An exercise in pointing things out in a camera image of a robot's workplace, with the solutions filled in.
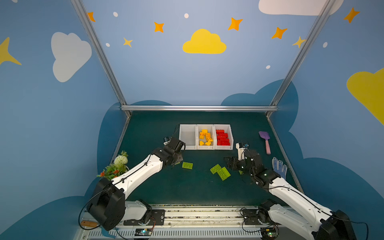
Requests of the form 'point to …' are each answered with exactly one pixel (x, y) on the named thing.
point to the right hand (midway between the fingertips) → (230, 156)
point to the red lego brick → (222, 138)
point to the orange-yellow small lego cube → (203, 132)
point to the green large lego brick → (223, 173)
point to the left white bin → (188, 134)
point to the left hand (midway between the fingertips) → (180, 157)
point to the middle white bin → (211, 128)
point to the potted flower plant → (118, 168)
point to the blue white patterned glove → (279, 168)
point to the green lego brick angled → (215, 169)
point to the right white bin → (228, 129)
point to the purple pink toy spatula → (265, 135)
